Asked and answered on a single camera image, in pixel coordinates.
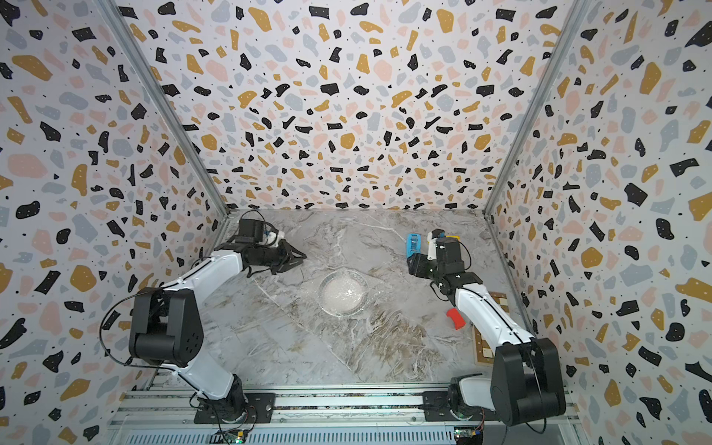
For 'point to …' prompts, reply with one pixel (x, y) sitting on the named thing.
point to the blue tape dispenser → (413, 244)
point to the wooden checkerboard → (481, 351)
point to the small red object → (455, 315)
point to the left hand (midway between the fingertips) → (307, 255)
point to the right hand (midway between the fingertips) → (418, 260)
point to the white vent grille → (291, 437)
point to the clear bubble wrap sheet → (271, 330)
